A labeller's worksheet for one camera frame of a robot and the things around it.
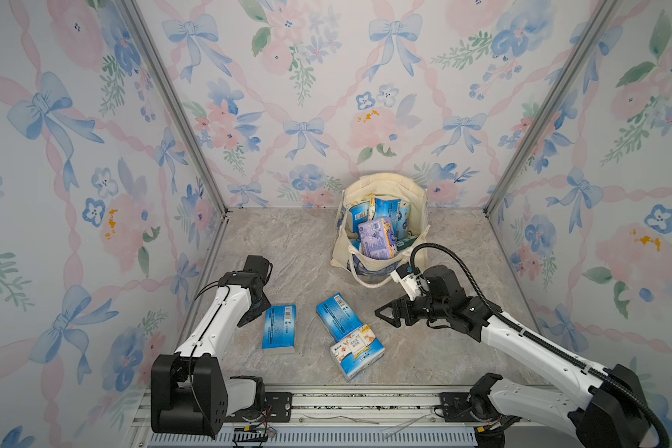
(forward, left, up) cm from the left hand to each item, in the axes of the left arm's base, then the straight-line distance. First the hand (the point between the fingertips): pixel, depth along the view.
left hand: (254, 311), depth 84 cm
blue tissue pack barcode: (+27, -40, +17) cm, 51 cm away
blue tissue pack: (+28, -32, +12) cm, 44 cm away
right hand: (-2, -38, +7) cm, 39 cm away
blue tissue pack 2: (-5, -8, -1) cm, 10 cm away
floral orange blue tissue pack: (-12, -30, -1) cm, 32 cm away
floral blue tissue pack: (+29, -47, +9) cm, 56 cm away
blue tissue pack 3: (-1, -25, -1) cm, 25 cm away
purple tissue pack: (+16, -37, +15) cm, 43 cm away
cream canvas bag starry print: (+10, -35, +6) cm, 37 cm away
